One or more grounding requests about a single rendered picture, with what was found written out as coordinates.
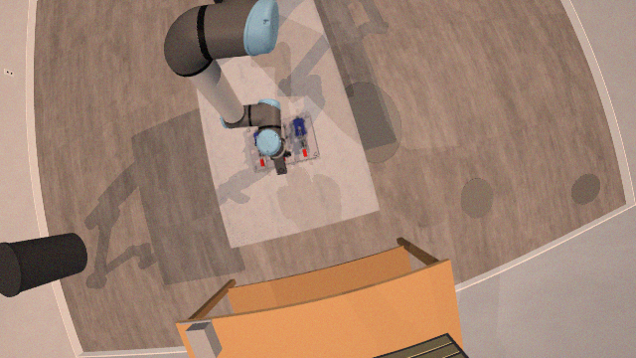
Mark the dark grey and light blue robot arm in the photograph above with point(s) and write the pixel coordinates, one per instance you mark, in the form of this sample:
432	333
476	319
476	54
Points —
233	28

